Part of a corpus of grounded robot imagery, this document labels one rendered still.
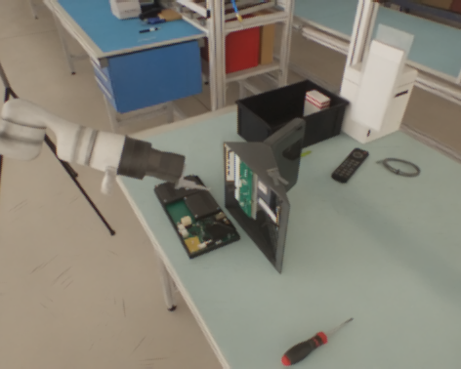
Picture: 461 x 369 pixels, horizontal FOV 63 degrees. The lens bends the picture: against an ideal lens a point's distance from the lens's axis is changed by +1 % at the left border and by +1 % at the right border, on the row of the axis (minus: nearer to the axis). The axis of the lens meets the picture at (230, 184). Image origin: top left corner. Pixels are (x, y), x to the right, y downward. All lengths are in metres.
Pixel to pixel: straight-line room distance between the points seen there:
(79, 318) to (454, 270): 1.66
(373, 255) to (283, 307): 0.26
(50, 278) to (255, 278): 1.61
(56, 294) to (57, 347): 0.30
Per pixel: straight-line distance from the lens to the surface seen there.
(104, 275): 2.19
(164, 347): 1.89
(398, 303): 0.86
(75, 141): 0.70
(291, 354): 0.72
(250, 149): 0.82
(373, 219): 1.01
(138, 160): 0.70
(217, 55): 2.41
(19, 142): 0.72
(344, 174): 1.10
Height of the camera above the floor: 1.67
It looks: 40 degrees down
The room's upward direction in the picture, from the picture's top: straight up
